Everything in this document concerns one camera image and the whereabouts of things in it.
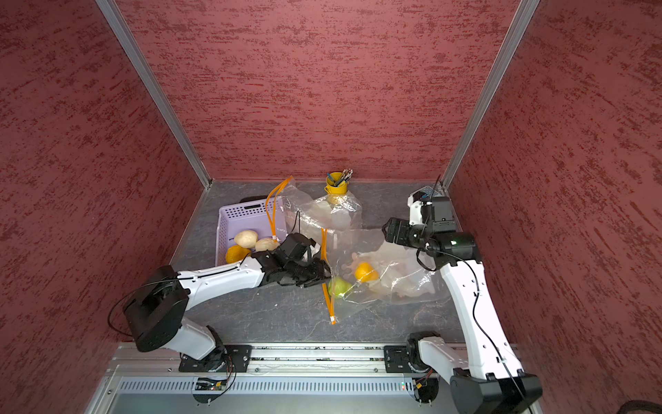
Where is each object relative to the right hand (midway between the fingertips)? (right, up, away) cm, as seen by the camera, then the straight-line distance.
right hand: (394, 235), depth 73 cm
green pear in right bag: (-16, -18, +8) cm, 25 cm away
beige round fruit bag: (-43, -6, +20) cm, 48 cm away
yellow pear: (-54, -9, +19) cm, 58 cm away
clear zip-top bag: (-17, +6, +31) cm, 36 cm away
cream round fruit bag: (-51, -4, +21) cm, 55 cm away
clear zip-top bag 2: (+4, -14, +3) cm, 14 cm away
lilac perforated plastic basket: (-43, +4, +21) cm, 49 cm away
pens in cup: (-14, +20, +28) cm, 38 cm away
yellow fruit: (-7, -15, +14) cm, 22 cm away
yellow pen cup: (-19, +17, +34) cm, 42 cm away
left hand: (-19, -16, +8) cm, 26 cm away
